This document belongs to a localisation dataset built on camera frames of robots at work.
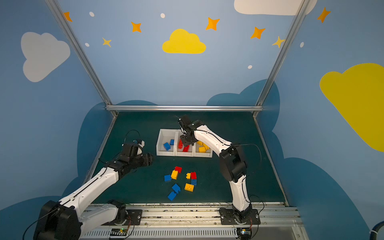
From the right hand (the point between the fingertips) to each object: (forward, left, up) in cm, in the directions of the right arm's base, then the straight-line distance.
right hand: (189, 139), depth 93 cm
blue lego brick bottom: (-31, +7, -10) cm, 34 cm away
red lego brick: (-2, +2, -9) cm, 9 cm away
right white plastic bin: (-4, -13, -8) cm, 16 cm away
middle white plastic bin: (-5, +6, -8) cm, 11 cm away
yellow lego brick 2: (0, -11, -8) cm, 14 cm away
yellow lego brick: (-2, -9, -9) cm, 13 cm away
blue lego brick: (+4, +13, -10) cm, 17 cm away
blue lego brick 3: (-28, +6, -9) cm, 29 cm away
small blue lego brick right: (-24, -4, -9) cm, 26 cm away
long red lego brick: (+2, +6, -9) cm, 11 cm away
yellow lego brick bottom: (-26, -2, -11) cm, 28 cm away
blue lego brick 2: (-22, +12, -10) cm, 27 cm away
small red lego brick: (-16, +6, -10) cm, 20 cm away
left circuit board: (-49, +32, -13) cm, 60 cm away
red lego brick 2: (-19, -4, -11) cm, 22 cm away
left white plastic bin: (+7, +18, -8) cm, 21 cm away
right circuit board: (-46, -31, -14) cm, 57 cm away
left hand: (-13, +22, -1) cm, 26 cm away
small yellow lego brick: (-20, 0, -11) cm, 22 cm away
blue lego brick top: (0, +16, -10) cm, 18 cm away
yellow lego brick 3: (-20, +8, -9) cm, 23 cm away
